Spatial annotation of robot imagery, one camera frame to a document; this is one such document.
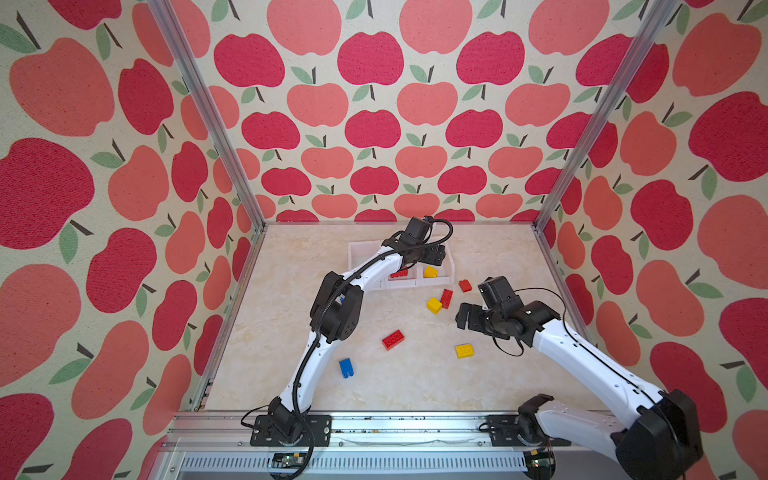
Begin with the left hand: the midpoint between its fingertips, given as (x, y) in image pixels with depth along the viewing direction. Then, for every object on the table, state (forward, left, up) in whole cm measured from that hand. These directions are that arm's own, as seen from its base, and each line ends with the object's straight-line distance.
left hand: (440, 253), depth 98 cm
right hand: (-24, -7, 0) cm, 25 cm away
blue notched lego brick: (-34, +30, -9) cm, 46 cm away
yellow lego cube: (-15, +3, -9) cm, 17 cm away
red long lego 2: (-1, +13, -9) cm, 16 cm away
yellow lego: (-30, -4, -9) cm, 32 cm away
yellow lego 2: (-3, +3, -7) cm, 8 cm away
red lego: (-12, -2, -10) cm, 15 cm away
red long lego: (-26, +16, -9) cm, 32 cm away
